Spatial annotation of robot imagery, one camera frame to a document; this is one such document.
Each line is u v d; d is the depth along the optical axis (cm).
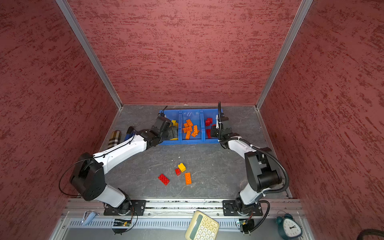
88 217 70
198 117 116
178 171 86
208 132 100
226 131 73
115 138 97
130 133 100
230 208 74
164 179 81
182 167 86
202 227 67
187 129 103
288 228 66
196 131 100
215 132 85
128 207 67
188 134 100
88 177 43
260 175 46
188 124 107
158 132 65
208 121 107
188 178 83
